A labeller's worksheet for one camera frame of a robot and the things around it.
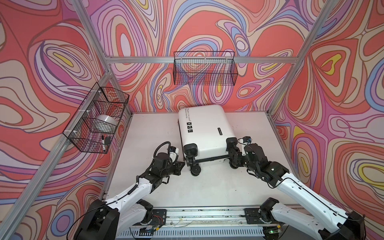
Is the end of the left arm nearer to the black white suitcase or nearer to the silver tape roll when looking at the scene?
the black white suitcase

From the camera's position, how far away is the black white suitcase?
784mm

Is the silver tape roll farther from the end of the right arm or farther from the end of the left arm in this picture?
the end of the right arm

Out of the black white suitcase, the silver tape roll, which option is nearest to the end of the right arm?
the black white suitcase

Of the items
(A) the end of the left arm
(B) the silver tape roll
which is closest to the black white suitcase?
(A) the end of the left arm

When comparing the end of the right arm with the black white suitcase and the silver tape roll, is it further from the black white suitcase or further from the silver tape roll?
the silver tape roll

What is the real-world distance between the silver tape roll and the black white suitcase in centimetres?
36

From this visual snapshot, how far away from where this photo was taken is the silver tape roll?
0.70 m
